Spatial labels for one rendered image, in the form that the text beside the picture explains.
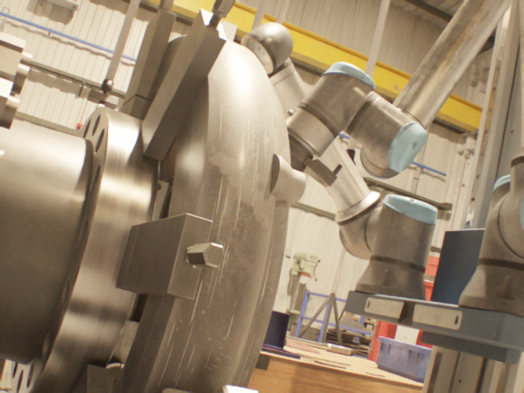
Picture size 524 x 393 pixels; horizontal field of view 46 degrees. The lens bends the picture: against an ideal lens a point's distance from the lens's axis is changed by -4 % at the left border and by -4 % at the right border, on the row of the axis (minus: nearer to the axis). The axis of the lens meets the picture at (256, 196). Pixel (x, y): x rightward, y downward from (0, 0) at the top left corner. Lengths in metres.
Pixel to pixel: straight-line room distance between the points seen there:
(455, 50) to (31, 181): 0.87
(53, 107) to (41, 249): 11.10
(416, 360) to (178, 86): 1.71
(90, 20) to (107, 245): 11.67
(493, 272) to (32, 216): 0.85
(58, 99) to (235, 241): 11.35
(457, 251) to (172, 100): 1.04
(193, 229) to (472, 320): 0.79
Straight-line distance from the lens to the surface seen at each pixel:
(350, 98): 1.14
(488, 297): 1.26
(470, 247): 1.63
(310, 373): 1.92
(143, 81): 1.02
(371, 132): 1.13
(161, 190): 1.03
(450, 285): 1.66
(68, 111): 11.90
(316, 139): 1.12
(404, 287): 1.65
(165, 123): 0.81
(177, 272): 0.60
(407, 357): 2.38
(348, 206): 1.83
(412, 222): 1.68
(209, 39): 0.77
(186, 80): 0.79
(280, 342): 2.05
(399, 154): 1.13
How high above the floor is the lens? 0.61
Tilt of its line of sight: 9 degrees up
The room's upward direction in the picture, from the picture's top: 15 degrees clockwise
